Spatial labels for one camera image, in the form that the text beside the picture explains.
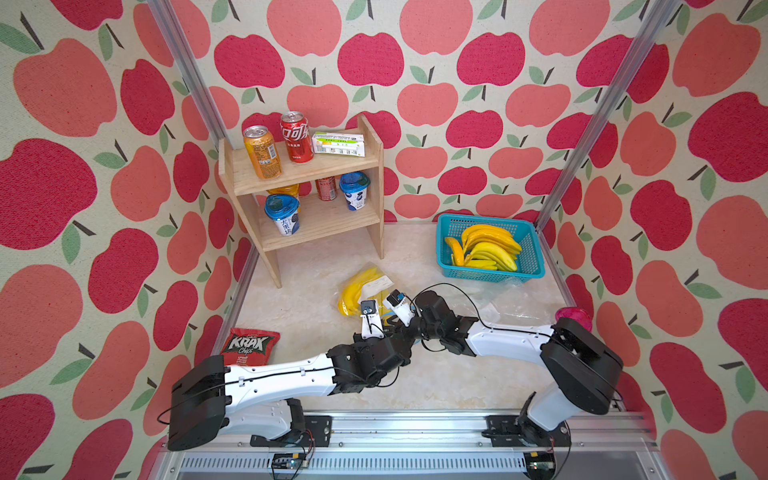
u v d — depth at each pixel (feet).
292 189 2.90
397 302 2.41
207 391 1.38
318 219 3.12
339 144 2.51
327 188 3.10
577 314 2.76
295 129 2.27
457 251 3.41
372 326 2.16
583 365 1.45
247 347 2.82
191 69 2.57
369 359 1.88
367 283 2.84
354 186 2.95
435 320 2.22
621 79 2.63
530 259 3.33
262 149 2.14
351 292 3.09
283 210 2.70
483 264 3.41
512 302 3.12
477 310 2.82
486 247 3.38
